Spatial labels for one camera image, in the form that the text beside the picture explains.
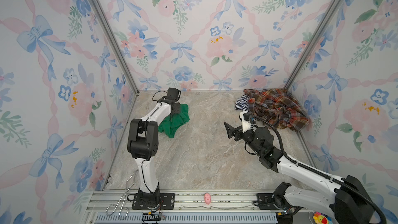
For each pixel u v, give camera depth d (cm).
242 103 109
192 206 73
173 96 78
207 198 73
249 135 67
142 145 54
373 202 42
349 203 40
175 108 74
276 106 107
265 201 73
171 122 95
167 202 74
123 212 71
